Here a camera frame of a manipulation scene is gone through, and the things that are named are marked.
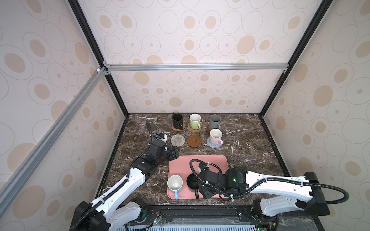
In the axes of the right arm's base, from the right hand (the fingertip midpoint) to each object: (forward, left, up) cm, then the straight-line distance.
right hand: (202, 190), depth 70 cm
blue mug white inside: (+7, +15, -10) cm, 19 cm away
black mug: (+50, +14, -4) cm, 52 cm away
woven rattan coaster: (+47, +15, -11) cm, 51 cm away
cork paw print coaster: (+47, +3, -12) cm, 49 cm away
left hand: (+21, +11, +6) cm, 24 cm away
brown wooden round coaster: (+47, -8, -11) cm, 49 cm away
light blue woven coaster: (+33, -10, -12) cm, 36 cm away
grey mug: (+46, -12, -1) cm, 47 cm away
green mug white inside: (+51, +1, -4) cm, 51 cm away
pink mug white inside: (+37, -12, -6) cm, 40 cm away
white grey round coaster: (+37, +14, -11) cm, 42 cm away
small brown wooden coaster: (+37, +2, -12) cm, 40 cm away
